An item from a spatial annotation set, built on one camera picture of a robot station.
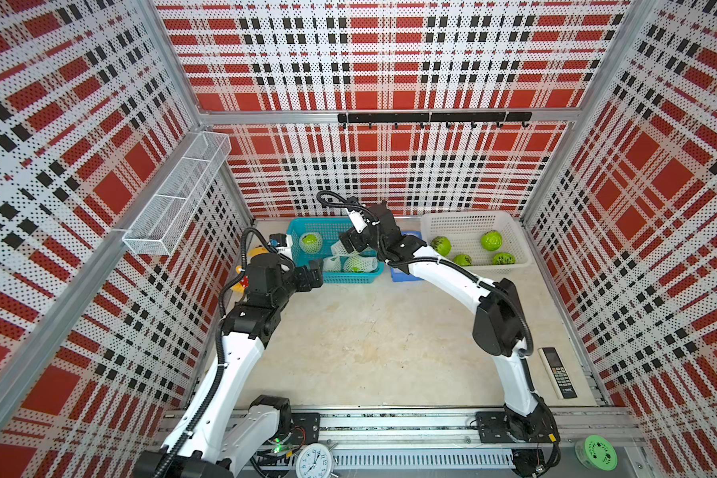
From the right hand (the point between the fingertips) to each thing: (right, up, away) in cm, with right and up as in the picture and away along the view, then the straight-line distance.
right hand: (357, 221), depth 87 cm
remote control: (+57, -43, -5) cm, 71 cm away
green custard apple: (+47, -5, +19) cm, 51 cm away
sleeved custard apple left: (-18, -6, +18) cm, 26 cm away
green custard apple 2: (+35, -12, +13) cm, 40 cm away
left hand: (-12, -12, -9) cm, 19 cm away
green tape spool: (+56, -54, -20) cm, 80 cm away
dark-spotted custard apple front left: (+29, -7, +18) cm, 35 cm away
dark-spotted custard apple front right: (+49, -11, +14) cm, 52 cm away
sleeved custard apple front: (0, -13, +11) cm, 18 cm away
